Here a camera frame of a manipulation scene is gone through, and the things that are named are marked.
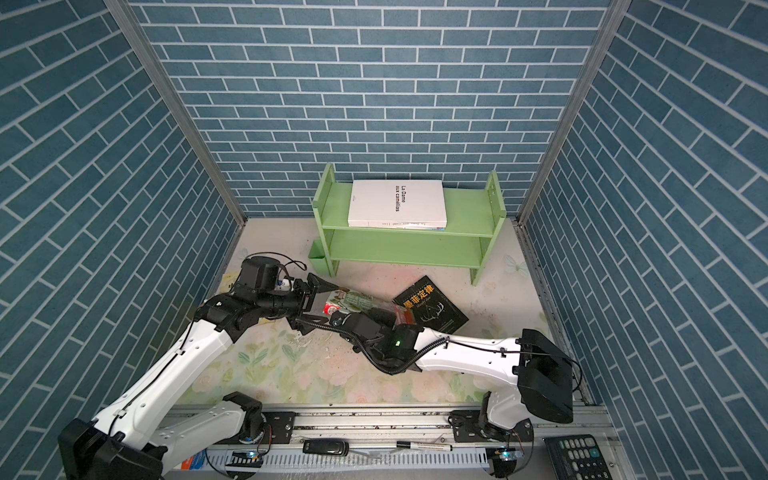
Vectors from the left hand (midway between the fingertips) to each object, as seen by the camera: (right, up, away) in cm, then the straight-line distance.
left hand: (335, 300), depth 71 cm
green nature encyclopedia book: (+1, -1, +6) cm, 6 cm away
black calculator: (+57, -36, -2) cm, 68 cm away
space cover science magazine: (+27, +18, +10) cm, 34 cm away
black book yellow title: (+26, -7, +23) cm, 35 cm away
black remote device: (-1, -37, +2) cm, 37 cm away
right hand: (+7, -4, +7) cm, 11 cm away
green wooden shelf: (+37, +21, +13) cm, 44 cm away
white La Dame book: (+15, +25, +12) cm, 32 cm away
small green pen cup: (-14, +9, +32) cm, 36 cm away
